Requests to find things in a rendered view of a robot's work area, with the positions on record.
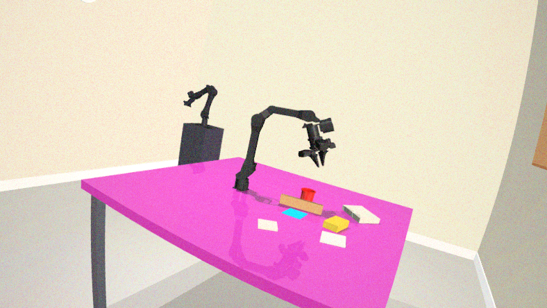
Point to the yellow block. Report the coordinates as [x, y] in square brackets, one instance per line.
[335, 224]

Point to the tan rectangular bar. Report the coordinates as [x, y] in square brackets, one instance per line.
[302, 204]

